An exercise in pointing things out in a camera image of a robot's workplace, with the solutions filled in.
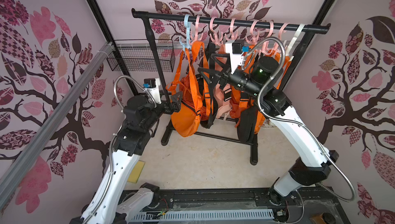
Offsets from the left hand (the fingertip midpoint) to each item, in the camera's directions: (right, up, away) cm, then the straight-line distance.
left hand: (171, 95), depth 62 cm
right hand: (+14, +10, -13) cm, 22 cm away
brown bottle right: (+64, -51, -1) cm, 82 cm away
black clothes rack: (-8, -22, +33) cm, 41 cm away
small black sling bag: (+32, -12, +4) cm, 35 cm away
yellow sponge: (-24, -41, +19) cm, 51 cm away
